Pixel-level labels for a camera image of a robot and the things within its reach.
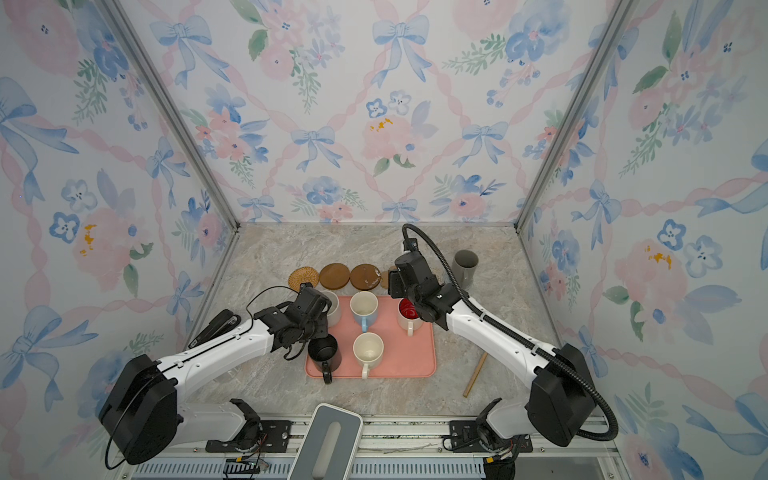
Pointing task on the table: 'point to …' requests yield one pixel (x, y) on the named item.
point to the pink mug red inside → (408, 316)
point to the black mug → (324, 351)
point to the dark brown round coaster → (365, 277)
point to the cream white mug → (368, 349)
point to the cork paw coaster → (385, 277)
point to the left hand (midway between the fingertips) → (324, 322)
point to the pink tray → (404, 356)
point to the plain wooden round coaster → (334, 276)
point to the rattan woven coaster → (302, 275)
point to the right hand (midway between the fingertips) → (401, 272)
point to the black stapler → (221, 322)
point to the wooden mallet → (475, 374)
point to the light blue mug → (364, 307)
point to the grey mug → (464, 266)
